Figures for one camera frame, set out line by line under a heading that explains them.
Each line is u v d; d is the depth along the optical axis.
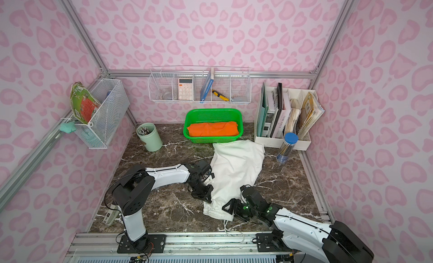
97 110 0.82
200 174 0.75
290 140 0.86
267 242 0.72
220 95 0.98
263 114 0.87
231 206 0.73
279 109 0.86
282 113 0.86
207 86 0.88
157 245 0.73
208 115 1.17
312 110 0.90
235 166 0.98
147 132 0.93
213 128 1.07
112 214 0.79
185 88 0.95
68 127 0.63
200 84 1.01
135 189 0.49
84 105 0.74
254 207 0.64
